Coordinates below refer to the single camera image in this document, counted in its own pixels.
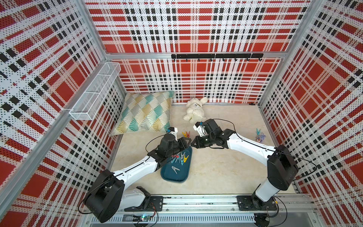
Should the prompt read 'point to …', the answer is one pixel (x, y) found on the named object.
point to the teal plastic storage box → (177, 168)
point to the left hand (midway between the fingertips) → (191, 140)
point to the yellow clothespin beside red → (185, 134)
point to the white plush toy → (195, 111)
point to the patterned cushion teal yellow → (145, 112)
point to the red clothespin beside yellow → (188, 135)
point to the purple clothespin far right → (263, 136)
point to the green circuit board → (142, 218)
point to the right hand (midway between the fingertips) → (194, 144)
